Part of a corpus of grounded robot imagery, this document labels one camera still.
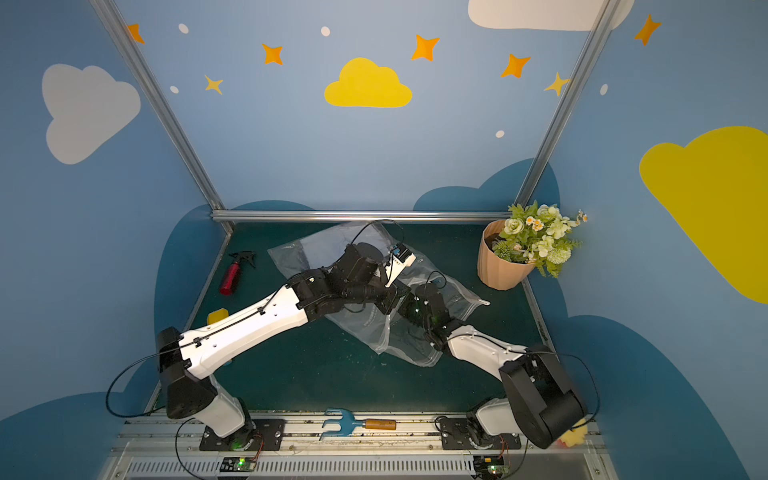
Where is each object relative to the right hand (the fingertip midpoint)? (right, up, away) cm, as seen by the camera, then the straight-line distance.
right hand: (396, 294), depth 88 cm
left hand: (+4, +4, -19) cm, 20 cm away
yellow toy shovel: (-58, -8, +8) cm, 59 cm away
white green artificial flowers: (+41, +18, -4) cm, 44 cm away
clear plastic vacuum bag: (-3, -5, -20) cm, 20 cm away
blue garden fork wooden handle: (-12, -31, -13) cm, 36 cm away
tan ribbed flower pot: (+32, +7, +6) cm, 33 cm away
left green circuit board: (-39, -39, -17) cm, 58 cm away
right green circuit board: (+22, -39, -17) cm, 48 cm away
